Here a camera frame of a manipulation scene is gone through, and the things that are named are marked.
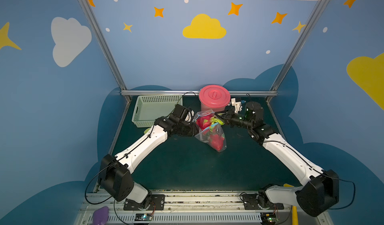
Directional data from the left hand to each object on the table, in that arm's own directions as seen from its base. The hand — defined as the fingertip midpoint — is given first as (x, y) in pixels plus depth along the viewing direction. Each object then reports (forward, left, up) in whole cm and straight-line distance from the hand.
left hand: (199, 130), depth 78 cm
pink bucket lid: (+29, -10, -2) cm, 30 cm away
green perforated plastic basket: (+31, +39, -20) cm, 54 cm away
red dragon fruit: (-2, -5, +7) cm, 9 cm away
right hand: (+5, -8, +10) cm, 14 cm away
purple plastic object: (-37, +47, -20) cm, 63 cm away
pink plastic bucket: (+21, -3, -6) cm, 22 cm away
